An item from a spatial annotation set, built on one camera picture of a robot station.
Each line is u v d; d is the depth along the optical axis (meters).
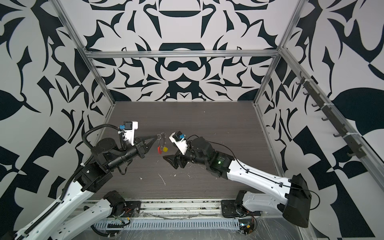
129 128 0.56
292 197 0.40
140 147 0.55
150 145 0.61
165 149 0.76
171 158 0.59
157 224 0.71
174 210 0.75
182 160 0.60
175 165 0.60
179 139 0.57
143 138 0.59
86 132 0.42
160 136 0.64
